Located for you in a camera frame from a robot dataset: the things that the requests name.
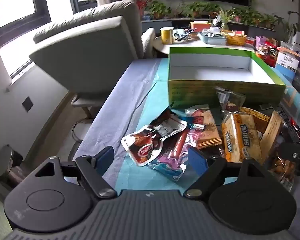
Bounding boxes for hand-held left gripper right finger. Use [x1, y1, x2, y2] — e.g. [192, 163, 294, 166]
[184, 146, 267, 200]

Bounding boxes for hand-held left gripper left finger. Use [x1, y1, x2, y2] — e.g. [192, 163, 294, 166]
[34, 146, 117, 199]

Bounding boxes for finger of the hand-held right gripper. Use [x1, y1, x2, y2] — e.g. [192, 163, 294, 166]
[278, 142, 300, 177]

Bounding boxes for clear nut snack packet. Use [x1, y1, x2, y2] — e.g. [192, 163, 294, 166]
[269, 155, 297, 193]

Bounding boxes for red black snack packet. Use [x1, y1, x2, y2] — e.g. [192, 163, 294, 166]
[286, 117, 300, 145]

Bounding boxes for orange biscuit packet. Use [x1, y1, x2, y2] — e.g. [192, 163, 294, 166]
[185, 105, 222, 150]

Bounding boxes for red brown snack pouch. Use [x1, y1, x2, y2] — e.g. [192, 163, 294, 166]
[120, 126, 165, 165]

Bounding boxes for yellow bread packet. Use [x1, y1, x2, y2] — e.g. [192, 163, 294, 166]
[220, 112, 263, 163]

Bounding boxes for green cardboard box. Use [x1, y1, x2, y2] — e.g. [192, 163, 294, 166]
[167, 46, 287, 108]

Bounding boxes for pink blue sausage packet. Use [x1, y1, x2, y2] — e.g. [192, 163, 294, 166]
[150, 125, 205, 182]

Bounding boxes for brown cracker packet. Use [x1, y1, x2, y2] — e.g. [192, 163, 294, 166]
[261, 110, 283, 164]

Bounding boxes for dark brown yellow packet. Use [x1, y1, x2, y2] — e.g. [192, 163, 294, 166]
[240, 107, 270, 133]

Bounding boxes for silver black snack pouch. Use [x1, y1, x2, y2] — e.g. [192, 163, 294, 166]
[150, 102, 188, 139]

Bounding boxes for blue bed sheet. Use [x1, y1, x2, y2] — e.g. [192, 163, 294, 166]
[67, 57, 170, 178]

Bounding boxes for clear dark date packet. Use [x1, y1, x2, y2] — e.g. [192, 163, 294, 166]
[214, 86, 247, 113]

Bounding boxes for blue white carton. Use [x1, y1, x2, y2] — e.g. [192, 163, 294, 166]
[275, 47, 300, 74]

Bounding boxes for red snack bags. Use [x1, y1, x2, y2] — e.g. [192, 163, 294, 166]
[256, 41, 279, 67]

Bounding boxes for round metal trash can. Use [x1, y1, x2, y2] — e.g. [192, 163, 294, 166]
[0, 144, 23, 183]

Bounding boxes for beige armchair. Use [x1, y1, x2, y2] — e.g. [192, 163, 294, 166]
[29, 0, 155, 119]

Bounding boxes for white air purifier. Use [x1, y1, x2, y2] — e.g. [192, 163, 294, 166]
[291, 31, 300, 48]

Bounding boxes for purple box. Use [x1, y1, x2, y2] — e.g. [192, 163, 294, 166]
[255, 35, 267, 47]

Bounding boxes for round white table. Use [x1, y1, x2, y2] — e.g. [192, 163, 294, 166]
[154, 34, 255, 60]

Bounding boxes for blue plastic tray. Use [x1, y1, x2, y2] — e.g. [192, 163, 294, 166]
[198, 31, 227, 46]

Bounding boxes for wicker basket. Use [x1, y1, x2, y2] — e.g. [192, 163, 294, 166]
[224, 31, 247, 46]

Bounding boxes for tall leafy plant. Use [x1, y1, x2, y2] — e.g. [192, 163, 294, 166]
[275, 11, 300, 43]

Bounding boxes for scattered stationery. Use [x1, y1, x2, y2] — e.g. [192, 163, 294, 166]
[175, 29, 198, 42]

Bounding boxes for yellow can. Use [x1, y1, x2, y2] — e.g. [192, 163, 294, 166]
[160, 27, 175, 44]

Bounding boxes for orange tissue box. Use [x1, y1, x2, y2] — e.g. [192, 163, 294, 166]
[190, 21, 212, 30]

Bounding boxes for row of green potted plants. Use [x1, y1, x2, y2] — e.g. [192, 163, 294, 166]
[234, 7, 275, 28]

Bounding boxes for grey television console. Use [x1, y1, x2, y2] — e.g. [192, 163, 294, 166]
[141, 17, 277, 38]

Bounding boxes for spider plant in vase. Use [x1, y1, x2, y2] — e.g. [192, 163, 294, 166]
[214, 9, 237, 30]

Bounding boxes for green potted plant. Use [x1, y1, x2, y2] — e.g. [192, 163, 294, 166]
[147, 1, 172, 19]
[182, 2, 215, 18]

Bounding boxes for red flower decoration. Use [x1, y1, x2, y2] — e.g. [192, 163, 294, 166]
[135, 0, 153, 18]

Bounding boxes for large black-framed window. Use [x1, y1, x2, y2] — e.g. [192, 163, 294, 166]
[0, 0, 52, 47]

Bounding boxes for black floor cable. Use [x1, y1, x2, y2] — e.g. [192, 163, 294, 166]
[71, 119, 93, 142]

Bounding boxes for black wall socket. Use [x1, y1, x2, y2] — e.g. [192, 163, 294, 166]
[22, 96, 33, 112]

